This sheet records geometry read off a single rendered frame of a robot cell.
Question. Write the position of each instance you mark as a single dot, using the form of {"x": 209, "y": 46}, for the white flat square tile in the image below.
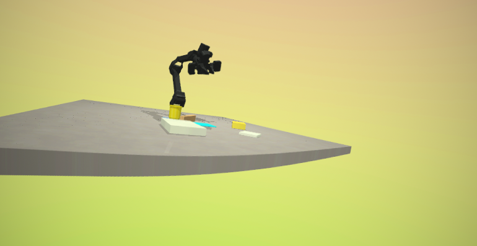
{"x": 250, "y": 134}

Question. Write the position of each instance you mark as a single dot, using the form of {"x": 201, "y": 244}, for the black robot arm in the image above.
{"x": 202, "y": 54}

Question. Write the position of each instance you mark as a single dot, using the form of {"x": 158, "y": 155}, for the tan wooden bar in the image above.
{"x": 188, "y": 118}

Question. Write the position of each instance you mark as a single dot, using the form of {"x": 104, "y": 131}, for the yellow cup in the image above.
{"x": 175, "y": 111}

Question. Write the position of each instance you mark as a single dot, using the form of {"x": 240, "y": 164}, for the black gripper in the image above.
{"x": 204, "y": 67}

